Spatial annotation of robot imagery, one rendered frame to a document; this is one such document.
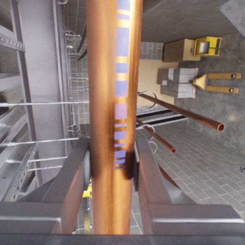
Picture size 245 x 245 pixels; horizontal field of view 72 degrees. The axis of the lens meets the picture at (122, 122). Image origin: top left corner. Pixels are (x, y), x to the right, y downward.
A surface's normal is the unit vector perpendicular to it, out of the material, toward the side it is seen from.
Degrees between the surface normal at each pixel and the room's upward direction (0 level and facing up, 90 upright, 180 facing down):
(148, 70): 90
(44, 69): 90
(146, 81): 90
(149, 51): 90
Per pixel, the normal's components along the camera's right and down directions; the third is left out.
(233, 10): -0.51, 0.86
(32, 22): 0.27, 0.30
